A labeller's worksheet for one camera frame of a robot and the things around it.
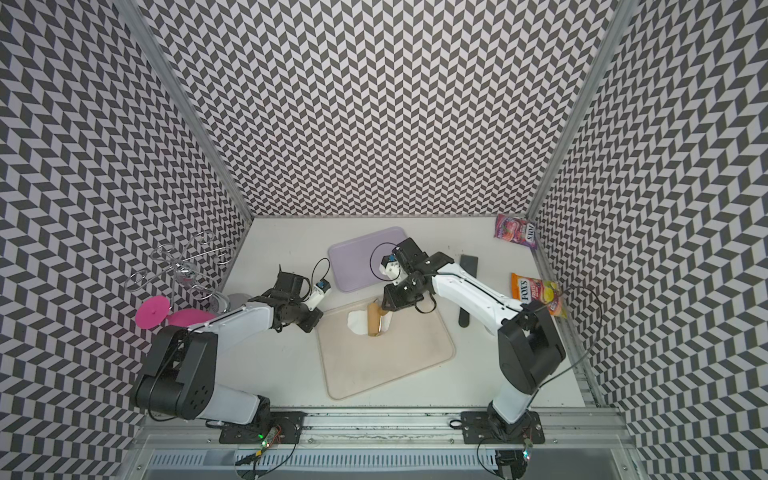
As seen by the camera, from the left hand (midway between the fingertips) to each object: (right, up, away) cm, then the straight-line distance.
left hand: (316, 316), depth 92 cm
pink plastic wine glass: (-27, +8, -28) cm, 40 cm away
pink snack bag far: (+69, +28, +17) cm, 77 cm away
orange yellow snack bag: (+74, +7, +2) cm, 74 cm away
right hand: (+23, +5, -11) cm, 26 cm away
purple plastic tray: (+10, +15, +15) cm, 23 cm away
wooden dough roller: (+19, +2, -4) cm, 19 cm away
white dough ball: (+14, -1, -3) cm, 14 cm away
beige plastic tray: (+31, -7, -2) cm, 32 cm away
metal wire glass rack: (-26, +16, -22) cm, 38 cm away
